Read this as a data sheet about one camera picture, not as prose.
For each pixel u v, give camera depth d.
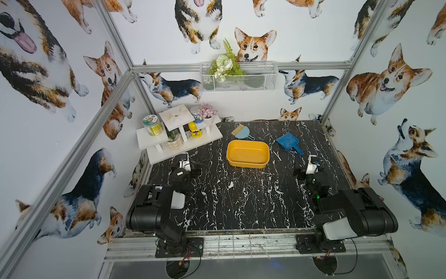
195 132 1.07
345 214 0.50
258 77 0.93
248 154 1.07
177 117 0.94
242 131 1.17
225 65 0.78
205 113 0.92
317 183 0.69
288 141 1.11
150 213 0.46
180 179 0.69
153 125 0.89
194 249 0.73
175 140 1.03
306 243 0.74
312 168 0.79
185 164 0.79
